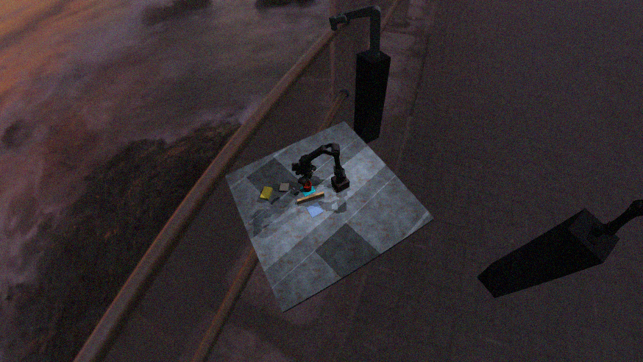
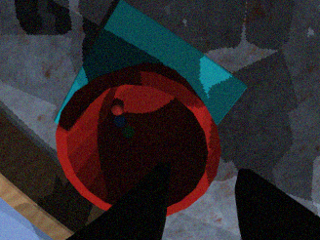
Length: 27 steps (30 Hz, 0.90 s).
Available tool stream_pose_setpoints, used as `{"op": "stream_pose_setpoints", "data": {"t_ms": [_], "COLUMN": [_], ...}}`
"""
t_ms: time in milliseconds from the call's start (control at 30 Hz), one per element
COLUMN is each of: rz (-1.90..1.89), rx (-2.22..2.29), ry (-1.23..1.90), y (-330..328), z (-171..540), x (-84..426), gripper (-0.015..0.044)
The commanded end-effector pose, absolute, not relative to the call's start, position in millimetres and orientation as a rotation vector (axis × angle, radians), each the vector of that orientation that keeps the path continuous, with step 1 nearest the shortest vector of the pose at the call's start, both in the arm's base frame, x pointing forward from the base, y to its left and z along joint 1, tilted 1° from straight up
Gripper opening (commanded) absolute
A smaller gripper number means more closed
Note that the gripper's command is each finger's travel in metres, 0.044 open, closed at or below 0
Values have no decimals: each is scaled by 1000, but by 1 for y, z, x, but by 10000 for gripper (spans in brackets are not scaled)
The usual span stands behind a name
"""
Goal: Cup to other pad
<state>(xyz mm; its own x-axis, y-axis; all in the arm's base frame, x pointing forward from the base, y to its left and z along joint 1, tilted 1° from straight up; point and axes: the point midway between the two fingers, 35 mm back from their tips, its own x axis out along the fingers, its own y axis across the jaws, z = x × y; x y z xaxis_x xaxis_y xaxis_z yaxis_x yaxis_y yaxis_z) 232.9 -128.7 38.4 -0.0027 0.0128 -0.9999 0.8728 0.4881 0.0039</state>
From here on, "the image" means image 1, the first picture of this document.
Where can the brown wooden beam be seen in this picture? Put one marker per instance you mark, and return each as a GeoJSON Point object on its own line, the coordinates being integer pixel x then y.
{"type": "Point", "coordinates": [311, 197]}

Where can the yellow cube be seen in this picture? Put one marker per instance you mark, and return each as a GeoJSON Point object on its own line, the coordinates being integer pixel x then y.
{"type": "Point", "coordinates": [266, 193]}

